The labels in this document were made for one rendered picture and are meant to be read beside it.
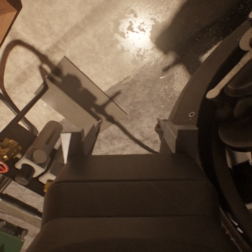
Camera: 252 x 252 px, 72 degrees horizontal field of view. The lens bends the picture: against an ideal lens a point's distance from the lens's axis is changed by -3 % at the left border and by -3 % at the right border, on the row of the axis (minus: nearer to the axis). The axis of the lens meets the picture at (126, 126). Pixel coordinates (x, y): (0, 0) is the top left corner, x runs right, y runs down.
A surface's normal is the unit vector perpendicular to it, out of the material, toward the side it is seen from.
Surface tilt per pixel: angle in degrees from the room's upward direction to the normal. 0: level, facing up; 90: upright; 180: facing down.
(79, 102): 0
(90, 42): 0
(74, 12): 0
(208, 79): 90
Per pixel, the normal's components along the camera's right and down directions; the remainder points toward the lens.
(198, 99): -0.68, -0.61
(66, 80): -0.11, 0.64
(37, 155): 0.73, -0.47
